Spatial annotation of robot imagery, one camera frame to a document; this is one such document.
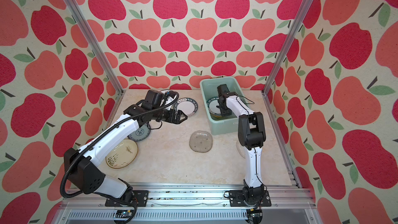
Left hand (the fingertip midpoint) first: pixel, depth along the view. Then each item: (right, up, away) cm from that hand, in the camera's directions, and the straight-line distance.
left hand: (183, 116), depth 78 cm
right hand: (+25, +6, +25) cm, 36 cm away
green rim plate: (+18, +7, +33) cm, 38 cm away
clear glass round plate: (+34, -20, +13) cm, 41 cm away
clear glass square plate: (+9, -17, +16) cm, 25 cm away
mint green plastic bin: (+20, -5, +8) cm, 22 cm away
